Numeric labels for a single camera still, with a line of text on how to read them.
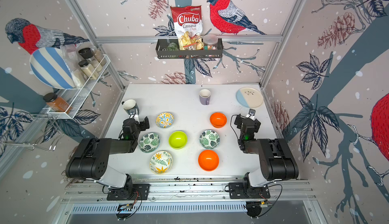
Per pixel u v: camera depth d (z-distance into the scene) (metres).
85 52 0.79
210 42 0.82
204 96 1.04
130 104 1.00
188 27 0.81
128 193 0.67
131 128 0.73
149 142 0.90
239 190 0.73
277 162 0.44
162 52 0.91
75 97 0.74
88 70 0.76
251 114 0.78
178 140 0.89
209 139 0.91
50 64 0.67
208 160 0.81
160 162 0.82
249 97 1.15
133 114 0.80
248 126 0.70
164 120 1.00
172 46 0.92
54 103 0.61
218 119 0.98
